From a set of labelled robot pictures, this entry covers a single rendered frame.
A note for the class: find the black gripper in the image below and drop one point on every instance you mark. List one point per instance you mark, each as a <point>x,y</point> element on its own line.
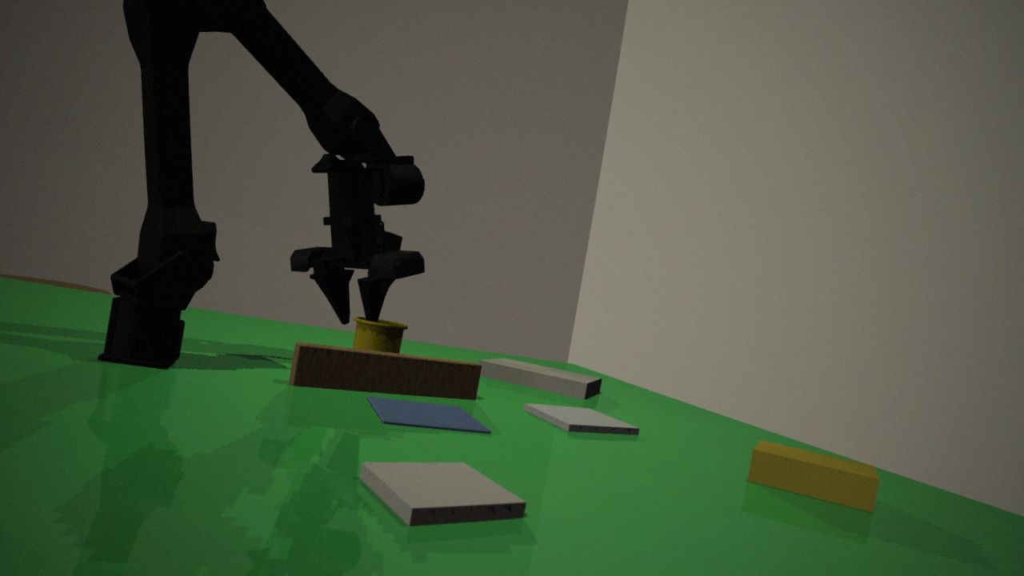
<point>354,246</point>

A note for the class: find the grey rectangular bar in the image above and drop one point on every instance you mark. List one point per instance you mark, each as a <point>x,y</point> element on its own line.
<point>540,377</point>

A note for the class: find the olive yellow rectangular block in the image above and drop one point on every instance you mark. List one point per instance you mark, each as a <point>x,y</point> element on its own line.
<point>817,475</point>

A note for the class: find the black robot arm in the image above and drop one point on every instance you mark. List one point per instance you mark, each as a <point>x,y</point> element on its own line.
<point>176,249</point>

